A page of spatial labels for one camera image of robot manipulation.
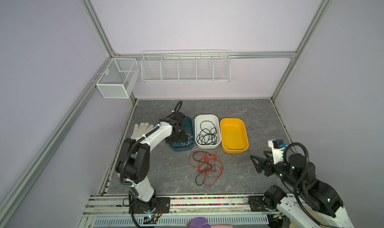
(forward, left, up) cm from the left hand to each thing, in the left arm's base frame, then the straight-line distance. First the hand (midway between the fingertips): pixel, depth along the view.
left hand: (180, 141), depth 90 cm
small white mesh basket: (+40, +41, +18) cm, 60 cm away
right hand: (-18, -37, +17) cm, 45 cm away
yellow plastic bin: (+7, -36, -9) cm, 38 cm away
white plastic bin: (+16, -24, -1) cm, 29 cm away
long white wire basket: (+43, -6, +24) cm, 49 cm away
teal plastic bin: (+14, -5, -5) cm, 15 cm away
